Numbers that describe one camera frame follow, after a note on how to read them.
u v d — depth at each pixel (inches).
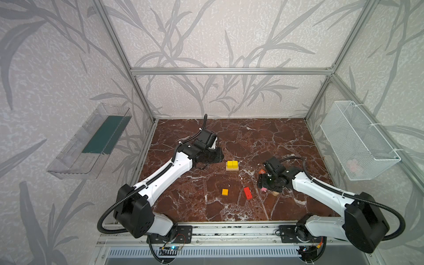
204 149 23.9
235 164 37.0
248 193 33.9
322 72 37.3
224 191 34.1
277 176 25.4
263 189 33.7
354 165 28.8
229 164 37.2
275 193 32.7
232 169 36.9
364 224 16.0
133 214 15.9
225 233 29.7
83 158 24.8
